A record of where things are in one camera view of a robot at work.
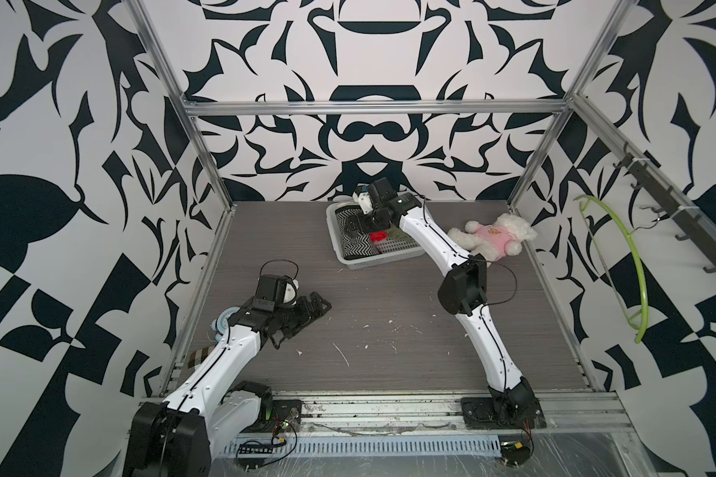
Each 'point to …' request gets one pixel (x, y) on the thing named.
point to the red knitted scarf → (378, 236)
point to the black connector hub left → (256, 448)
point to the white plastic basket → (379, 261)
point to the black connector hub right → (514, 453)
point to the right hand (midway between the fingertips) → (357, 220)
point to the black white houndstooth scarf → (353, 246)
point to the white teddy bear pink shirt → (493, 240)
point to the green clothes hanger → (604, 207)
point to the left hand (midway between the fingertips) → (318, 308)
